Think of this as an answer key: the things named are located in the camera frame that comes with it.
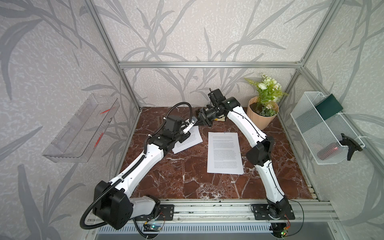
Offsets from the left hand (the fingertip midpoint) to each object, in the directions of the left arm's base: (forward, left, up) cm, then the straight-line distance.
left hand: (185, 125), depth 81 cm
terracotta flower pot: (+23, -46, -11) cm, 53 cm away
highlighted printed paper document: (+5, -5, -21) cm, 22 cm away
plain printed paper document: (-5, -24, -23) cm, 34 cm away
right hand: (-1, -4, +4) cm, 5 cm away
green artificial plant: (+20, -50, +7) cm, 54 cm away
